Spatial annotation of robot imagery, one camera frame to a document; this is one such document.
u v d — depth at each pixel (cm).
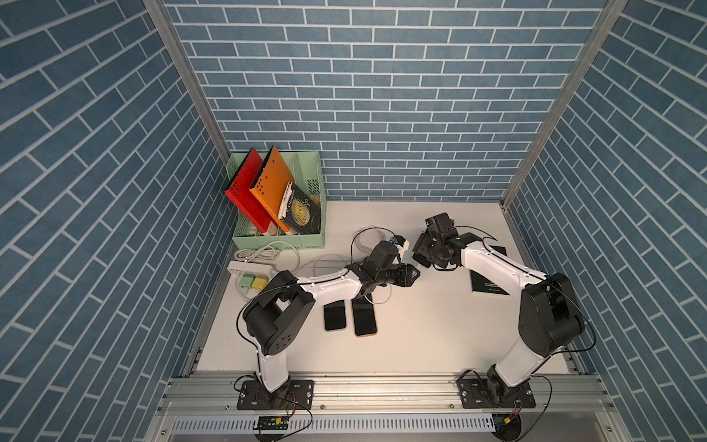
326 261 102
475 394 74
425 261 84
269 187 89
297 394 73
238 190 87
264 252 99
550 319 46
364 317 86
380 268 70
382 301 91
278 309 51
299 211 98
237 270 95
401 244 80
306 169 107
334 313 88
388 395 75
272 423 72
